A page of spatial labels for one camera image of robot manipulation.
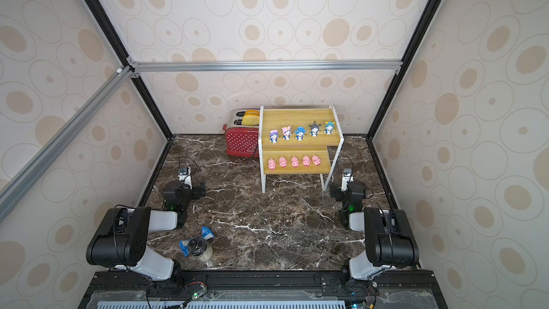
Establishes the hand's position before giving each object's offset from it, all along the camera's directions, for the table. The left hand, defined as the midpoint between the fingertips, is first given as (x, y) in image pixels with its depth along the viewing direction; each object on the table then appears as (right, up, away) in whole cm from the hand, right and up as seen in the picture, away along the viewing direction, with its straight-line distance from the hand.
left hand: (196, 176), depth 93 cm
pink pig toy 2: (+43, +6, -7) cm, 44 cm away
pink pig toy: (+33, +6, -8) cm, 35 cm away
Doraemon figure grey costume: (+49, +18, -21) cm, 56 cm away
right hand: (+66, -2, 0) cm, 66 cm away
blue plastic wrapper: (0, -24, -12) cm, 27 cm away
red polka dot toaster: (+19, +19, +6) cm, 28 cm away
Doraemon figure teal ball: (+54, +19, -20) cm, 60 cm away
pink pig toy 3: (+47, +7, -7) cm, 48 cm away
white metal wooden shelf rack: (+43, +14, -20) cm, 50 cm away
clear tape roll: (+10, -22, -22) cm, 32 cm away
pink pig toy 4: (+51, +7, -7) cm, 52 cm away
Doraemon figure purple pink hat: (+35, +16, -22) cm, 44 cm away
